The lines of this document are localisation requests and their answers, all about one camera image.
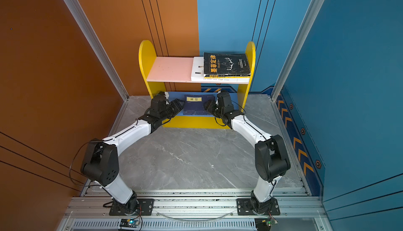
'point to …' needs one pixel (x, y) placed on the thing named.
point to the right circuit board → (264, 224)
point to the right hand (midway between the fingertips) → (204, 105)
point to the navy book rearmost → (194, 104)
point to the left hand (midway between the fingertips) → (184, 102)
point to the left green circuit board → (129, 222)
